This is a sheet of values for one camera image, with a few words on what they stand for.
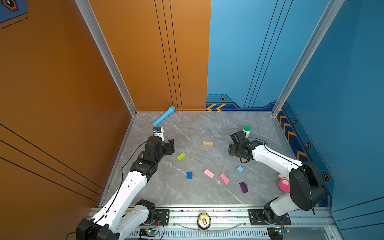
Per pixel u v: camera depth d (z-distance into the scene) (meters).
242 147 0.67
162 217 0.74
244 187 0.83
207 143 1.00
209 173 0.87
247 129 0.98
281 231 0.70
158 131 0.68
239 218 0.75
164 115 1.16
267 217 0.65
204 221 0.63
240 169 0.86
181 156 0.95
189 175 0.87
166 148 0.69
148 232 0.71
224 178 0.85
